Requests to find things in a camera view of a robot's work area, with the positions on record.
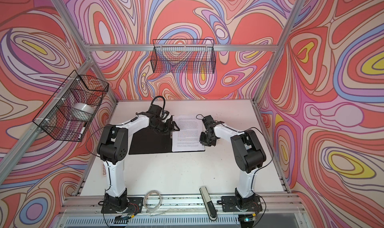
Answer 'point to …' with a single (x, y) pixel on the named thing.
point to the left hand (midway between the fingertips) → (175, 129)
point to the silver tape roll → (84, 107)
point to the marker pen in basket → (81, 132)
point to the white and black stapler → (209, 206)
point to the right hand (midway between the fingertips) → (204, 146)
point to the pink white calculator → (104, 170)
